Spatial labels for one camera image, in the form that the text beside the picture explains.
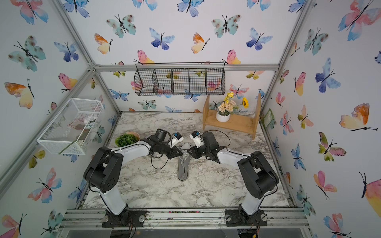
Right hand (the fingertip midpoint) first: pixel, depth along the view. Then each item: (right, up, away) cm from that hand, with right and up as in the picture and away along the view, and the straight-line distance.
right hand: (190, 148), depth 90 cm
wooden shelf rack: (+33, +15, +15) cm, 39 cm away
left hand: (-5, -2, +1) cm, 6 cm away
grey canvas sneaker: (-4, -7, -1) cm, 8 cm away
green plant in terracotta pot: (-39, +5, -1) cm, 39 cm away
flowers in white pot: (+23, +25, +1) cm, 34 cm away
